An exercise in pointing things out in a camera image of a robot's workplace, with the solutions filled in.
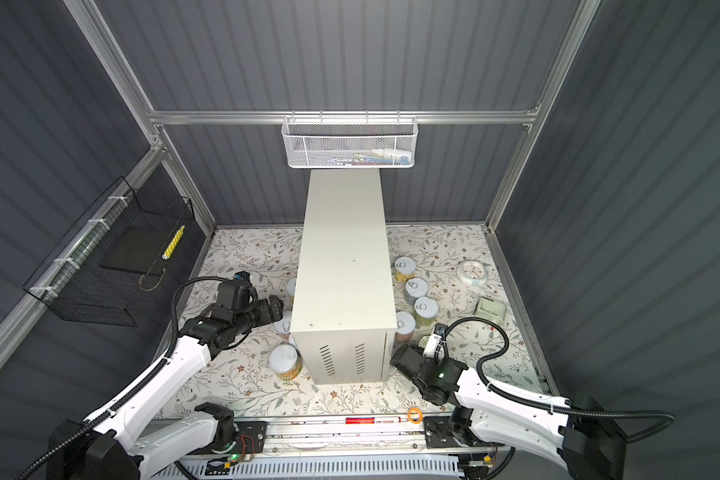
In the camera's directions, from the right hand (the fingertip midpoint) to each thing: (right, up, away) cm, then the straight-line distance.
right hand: (424, 357), depth 84 cm
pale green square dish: (+22, +12, +8) cm, 27 cm away
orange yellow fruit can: (-38, +1, -5) cm, 39 cm away
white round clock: (+20, +23, +19) cm, 36 cm away
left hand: (-44, +14, -1) cm, 46 cm away
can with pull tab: (-1, +18, +12) cm, 21 cm away
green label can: (+2, +12, +7) cm, 14 cm away
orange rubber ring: (-2, -13, -7) cm, 15 cm away
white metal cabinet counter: (-21, +17, -26) cm, 38 cm away
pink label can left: (-41, +7, +3) cm, 42 cm away
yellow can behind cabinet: (-41, +18, +13) cm, 47 cm away
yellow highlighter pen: (-68, +32, -5) cm, 75 cm away
